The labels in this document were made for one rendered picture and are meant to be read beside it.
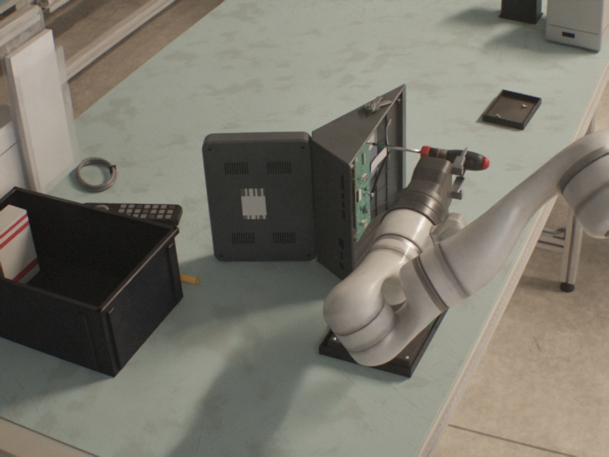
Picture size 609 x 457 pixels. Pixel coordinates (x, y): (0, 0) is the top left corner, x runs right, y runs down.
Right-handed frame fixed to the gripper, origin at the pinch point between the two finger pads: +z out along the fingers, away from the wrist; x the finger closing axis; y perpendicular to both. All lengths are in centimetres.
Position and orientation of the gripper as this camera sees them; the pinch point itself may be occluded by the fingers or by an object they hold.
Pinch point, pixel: (466, 156)
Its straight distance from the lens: 146.6
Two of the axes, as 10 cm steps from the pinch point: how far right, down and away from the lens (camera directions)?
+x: 0.7, 7.8, 6.2
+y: -9.3, -1.8, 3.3
